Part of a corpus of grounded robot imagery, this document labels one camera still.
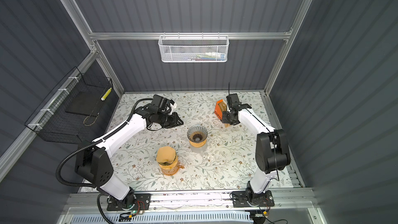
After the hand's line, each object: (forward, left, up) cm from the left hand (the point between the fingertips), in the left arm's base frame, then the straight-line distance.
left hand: (183, 122), depth 83 cm
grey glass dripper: (-3, -7, -6) cm, 10 cm away
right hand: (+5, -27, -7) cm, 28 cm away
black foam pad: (+4, +45, +14) cm, 47 cm away
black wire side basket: (-6, +54, +16) cm, 57 cm away
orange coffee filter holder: (+16, -23, -6) cm, 29 cm away
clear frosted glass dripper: (-11, -8, -11) cm, 18 cm away
